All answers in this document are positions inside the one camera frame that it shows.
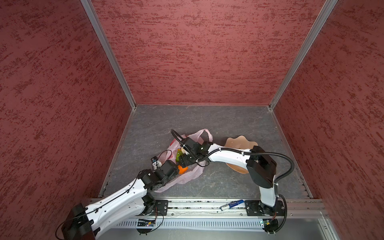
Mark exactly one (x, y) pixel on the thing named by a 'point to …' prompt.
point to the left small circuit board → (143, 222)
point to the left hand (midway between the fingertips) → (169, 177)
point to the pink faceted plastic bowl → (240, 142)
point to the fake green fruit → (178, 154)
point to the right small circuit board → (270, 226)
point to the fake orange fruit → (182, 170)
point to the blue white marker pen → (231, 204)
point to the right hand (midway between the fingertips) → (184, 165)
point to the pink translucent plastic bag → (193, 172)
